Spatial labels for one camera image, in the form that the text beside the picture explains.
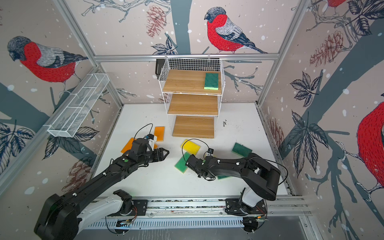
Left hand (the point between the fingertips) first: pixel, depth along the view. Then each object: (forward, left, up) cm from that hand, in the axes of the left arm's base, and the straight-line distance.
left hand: (165, 153), depth 81 cm
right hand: (-7, -21, -13) cm, 26 cm away
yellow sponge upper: (+9, -14, -11) cm, 20 cm away
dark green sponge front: (-11, -30, -8) cm, 33 cm away
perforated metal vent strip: (-31, -4, -12) cm, 33 cm away
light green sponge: (-3, -8, -11) cm, 14 cm away
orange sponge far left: (+11, +27, -11) cm, 31 cm away
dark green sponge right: (+6, -46, -9) cm, 47 cm away
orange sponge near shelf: (+22, +9, -11) cm, 26 cm away
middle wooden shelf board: (+24, -16, +14) cm, 32 cm away
